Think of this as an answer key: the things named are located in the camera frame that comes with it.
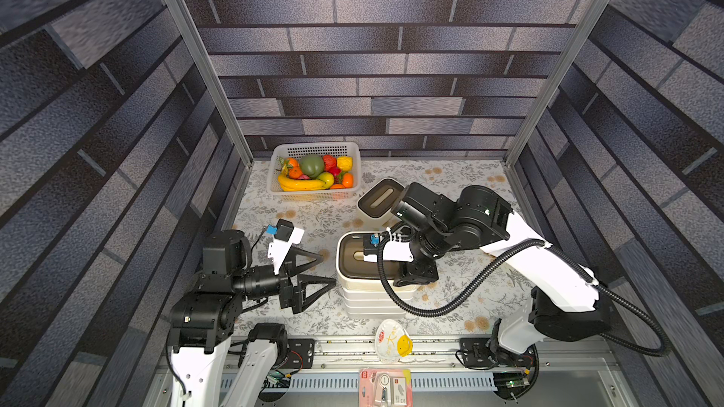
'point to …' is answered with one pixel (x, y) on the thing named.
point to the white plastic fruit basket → (300, 149)
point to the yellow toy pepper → (345, 163)
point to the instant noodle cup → (392, 341)
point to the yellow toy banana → (294, 185)
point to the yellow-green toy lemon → (327, 178)
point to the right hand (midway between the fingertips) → (392, 263)
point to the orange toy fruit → (348, 180)
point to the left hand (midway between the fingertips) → (325, 272)
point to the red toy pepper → (330, 164)
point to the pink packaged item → (382, 387)
